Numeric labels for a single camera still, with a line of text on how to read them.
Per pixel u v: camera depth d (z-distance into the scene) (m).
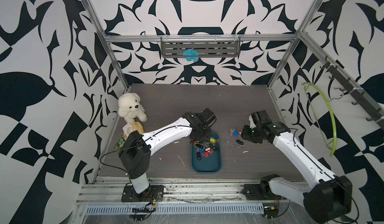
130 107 0.87
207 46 0.94
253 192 0.75
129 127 0.90
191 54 0.91
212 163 0.84
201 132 0.57
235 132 0.96
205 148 0.89
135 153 0.44
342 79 0.64
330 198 0.39
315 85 0.81
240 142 0.91
